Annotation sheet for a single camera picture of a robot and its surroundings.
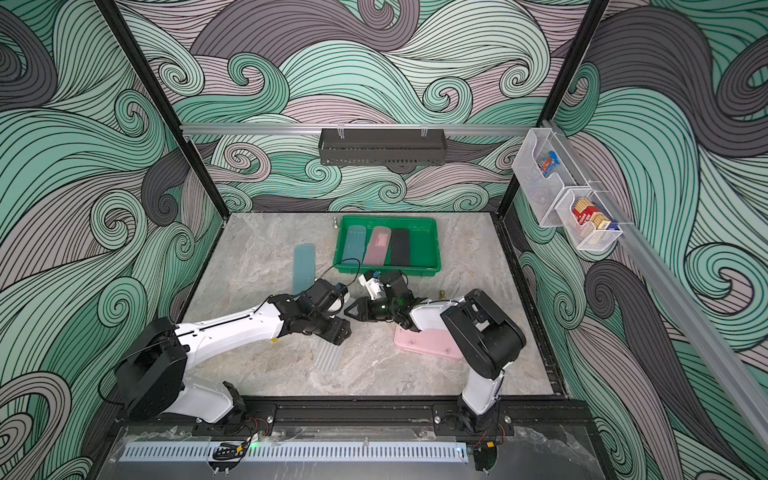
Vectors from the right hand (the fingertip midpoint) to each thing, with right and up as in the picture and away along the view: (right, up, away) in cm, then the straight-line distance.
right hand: (349, 312), depth 87 cm
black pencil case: (+17, +18, +20) cm, 32 cm away
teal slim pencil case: (-18, +11, +17) cm, 27 cm away
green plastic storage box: (+26, +16, +21) cm, 37 cm away
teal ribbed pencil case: (0, +21, +24) cm, 32 cm away
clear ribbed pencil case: (-6, -11, -6) cm, 14 cm away
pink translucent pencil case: (+8, +19, +22) cm, 30 cm away
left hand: (-2, -3, -4) cm, 5 cm away
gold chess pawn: (+30, +3, +10) cm, 32 cm away
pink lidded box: (+23, -7, -3) cm, 24 cm away
